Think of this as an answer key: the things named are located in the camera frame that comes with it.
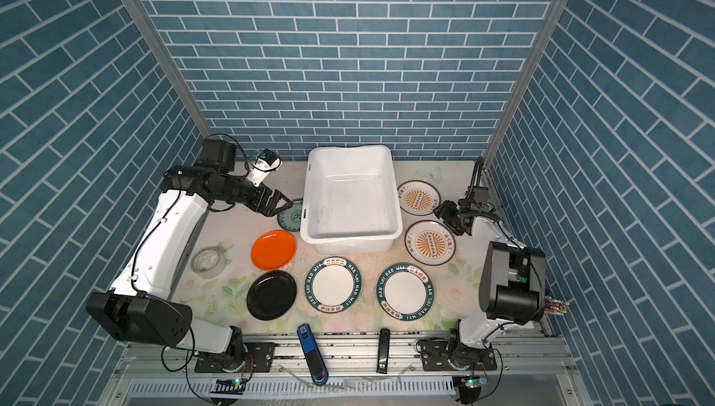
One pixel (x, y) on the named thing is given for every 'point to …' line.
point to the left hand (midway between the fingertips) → (280, 196)
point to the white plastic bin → (350, 200)
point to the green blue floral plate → (290, 219)
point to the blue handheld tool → (317, 369)
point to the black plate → (271, 295)
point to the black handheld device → (383, 351)
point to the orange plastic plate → (273, 250)
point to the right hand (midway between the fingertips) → (439, 210)
